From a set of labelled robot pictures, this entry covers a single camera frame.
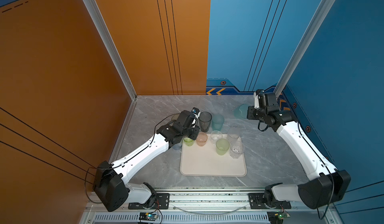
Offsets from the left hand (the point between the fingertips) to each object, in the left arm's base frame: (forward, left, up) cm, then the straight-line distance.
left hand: (196, 126), depth 79 cm
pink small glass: (+1, -4, -16) cm, 17 cm away
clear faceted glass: (-5, -24, -18) cm, 30 cm away
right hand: (+7, -28, +6) cm, 29 cm away
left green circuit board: (-38, +23, -21) cm, 49 cm away
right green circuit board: (-38, -39, -20) cm, 58 cm away
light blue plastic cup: (-3, +11, -18) cm, 21 cm away
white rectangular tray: (-12, -5, -19) cm, 23 cm away
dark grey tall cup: (+13, -6, -11) cm, 18 cm away
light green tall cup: (-4, -16, -14) cm, 22 cm away
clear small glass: (+2, -12, -14) cm, 18 cm away
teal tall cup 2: (+4, -23, +8) cm, 25 cm away
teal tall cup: (+10, -13, -11) cm, 20 cm away
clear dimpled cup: (+4, -23, -14) cm, 27 cm away
